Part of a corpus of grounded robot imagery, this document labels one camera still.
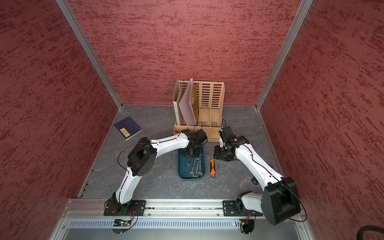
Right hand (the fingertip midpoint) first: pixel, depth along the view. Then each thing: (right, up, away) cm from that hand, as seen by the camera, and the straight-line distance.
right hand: (216, 159), depth 82 cm
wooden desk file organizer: (-3, +36, +31) cm, 48 cm away
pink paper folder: (-18, +31, +10) cm, 37 cm away
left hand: (-14, -2, +9) cm, 17 cm away
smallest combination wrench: (+3, -6, +8) cm, 10 cm away
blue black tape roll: (+22, -13, +2) cm, 26 cm away
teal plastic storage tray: (-18, -5, +6) cm, 19 cm away
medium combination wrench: (-11, -11, +3) cm, 16 cm away
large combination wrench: (-14, -9, +5) cm, 17 cm away
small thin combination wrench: (-27, -7, +6) cm, 28 cm away
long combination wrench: (-9, -9, +4) cm, 13 cm away
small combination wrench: (-16, -5, +8) cm, 18 cm away
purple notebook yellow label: (-61, +16, +25) cm, 68 cm away
